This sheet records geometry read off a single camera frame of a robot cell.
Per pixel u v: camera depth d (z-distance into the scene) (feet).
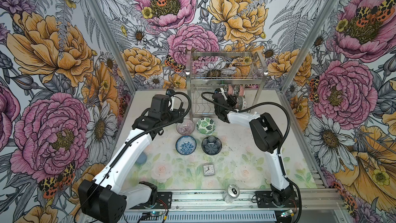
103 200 1.23
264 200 2.42
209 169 2.70
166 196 2.49
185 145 3.01
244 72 3.79
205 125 3.27
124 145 1.50
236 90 3.76
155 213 2.33
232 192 2.12
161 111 1.92
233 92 3.56
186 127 3.25
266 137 1.92
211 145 3.00
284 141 1.86
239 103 3.25
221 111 2.68
